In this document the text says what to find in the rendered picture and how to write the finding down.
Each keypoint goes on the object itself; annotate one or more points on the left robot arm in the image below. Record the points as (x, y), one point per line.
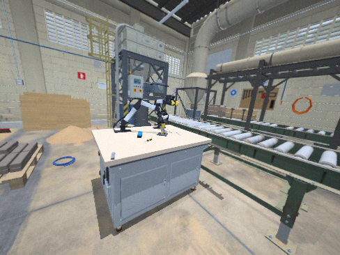
(165, 102)

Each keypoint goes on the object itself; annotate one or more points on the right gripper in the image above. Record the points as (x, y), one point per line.
(161, 123)

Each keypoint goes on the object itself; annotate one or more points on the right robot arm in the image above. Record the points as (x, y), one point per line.
(135, 108)

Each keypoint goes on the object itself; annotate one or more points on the dark grey steel gantry frame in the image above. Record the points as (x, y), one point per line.
(303, 53)

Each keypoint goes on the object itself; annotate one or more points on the grey overhead duct pipe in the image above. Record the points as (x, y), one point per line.
(233, 11)

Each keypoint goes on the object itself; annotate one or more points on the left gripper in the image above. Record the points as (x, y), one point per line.
(173, 102)

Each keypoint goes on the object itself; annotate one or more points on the grey metal workbench cabinet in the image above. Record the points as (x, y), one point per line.
(140, 185)

